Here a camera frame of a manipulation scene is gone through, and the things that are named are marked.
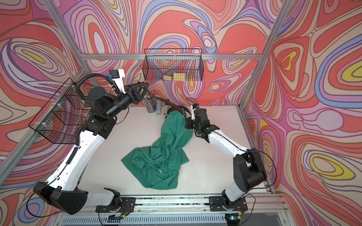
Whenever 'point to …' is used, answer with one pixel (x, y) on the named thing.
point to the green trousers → (157, 165)
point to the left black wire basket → (60, 121)
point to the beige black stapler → (165, 111)
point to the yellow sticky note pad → (179, 76)
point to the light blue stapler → (158, 107)
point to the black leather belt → (174, 107)
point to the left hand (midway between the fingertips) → (147, 84)
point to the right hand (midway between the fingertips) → (187, 122)
